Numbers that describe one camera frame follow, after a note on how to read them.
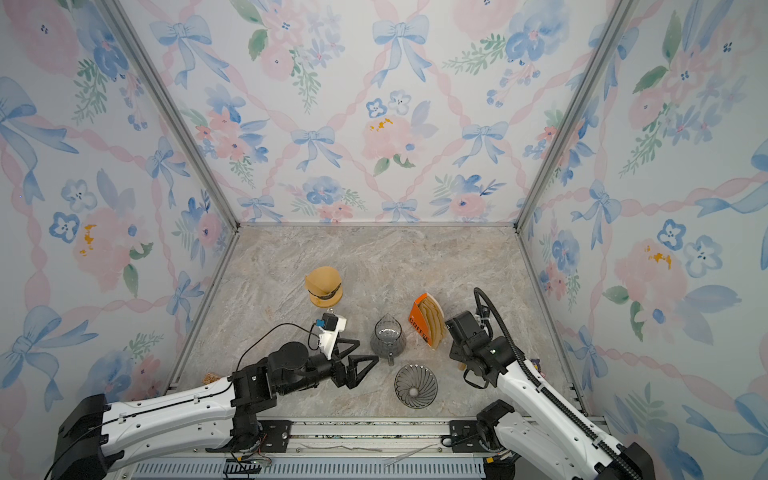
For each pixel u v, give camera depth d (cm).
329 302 86
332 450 73
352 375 61
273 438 74
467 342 60
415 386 80
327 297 86
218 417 52
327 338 64
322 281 85
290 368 53
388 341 82
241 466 73
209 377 82
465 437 74
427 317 86
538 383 49
